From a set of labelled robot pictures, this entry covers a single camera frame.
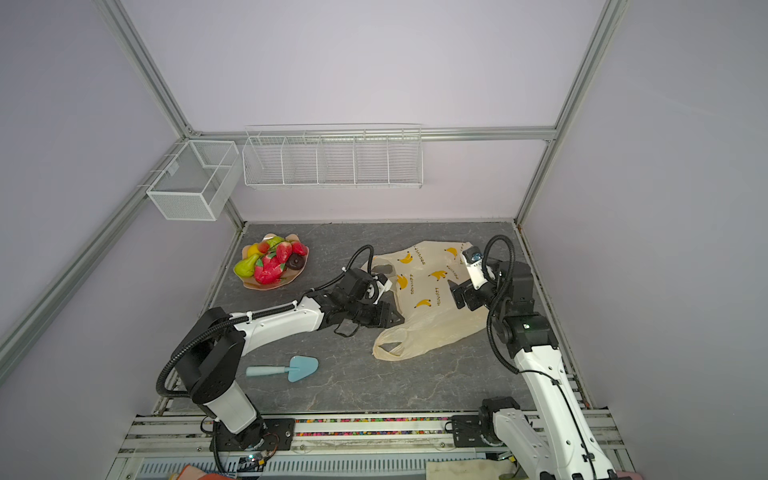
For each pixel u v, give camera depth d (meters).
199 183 0.97
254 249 1.03
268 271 0.96
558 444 0.40
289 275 1.00
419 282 0.96
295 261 0.99
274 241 1.05
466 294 0.65
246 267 0.96
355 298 0.71
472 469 0.69
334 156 1.00
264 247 1.02
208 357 0.46
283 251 0.97
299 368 0.84
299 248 1.01
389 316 0.77
